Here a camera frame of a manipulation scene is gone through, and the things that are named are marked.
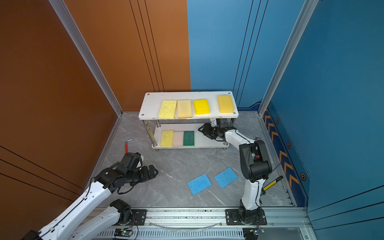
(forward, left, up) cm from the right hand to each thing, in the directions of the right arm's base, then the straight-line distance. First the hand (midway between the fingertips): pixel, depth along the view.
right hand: (201, 130), depth 95 cm
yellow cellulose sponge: (-4, +22, -3) cm, 22 cm away
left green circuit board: (-53, +38, -12) cm, 66 cm away
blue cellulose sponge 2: (-27, -14, -10) cm, 32 cm away
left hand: (-27, +26, -1) cm, 37 cm away
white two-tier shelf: (-4, +26, +23) cm, 35 cm away
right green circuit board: (-52, -24, -14) cm, 59 cm away
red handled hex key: (-6, +50, -10) cm, 52 cm away
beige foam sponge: (-5, +15, -3) cm, 16 cm away
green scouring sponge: (-4, +8, -3) cm, 10 cm away
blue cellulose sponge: (-30, +1, -10) cm, 32 cm away
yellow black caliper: (-27, -45, -11) cm, 53 cm away
